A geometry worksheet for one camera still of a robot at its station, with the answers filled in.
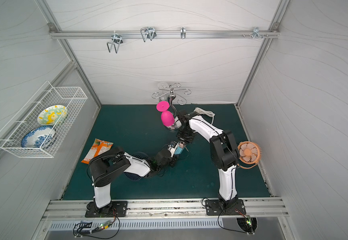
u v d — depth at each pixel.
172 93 0.87
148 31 0.76
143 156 0.84
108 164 0.52
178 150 0.91
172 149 0.80
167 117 0.90
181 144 0.89
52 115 0.70
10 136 0.56
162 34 0.80
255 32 0.77
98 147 0.93
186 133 0.79
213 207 0.74
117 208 0.73
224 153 0.52
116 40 0.78
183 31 0.72
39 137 0.63
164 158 0.71
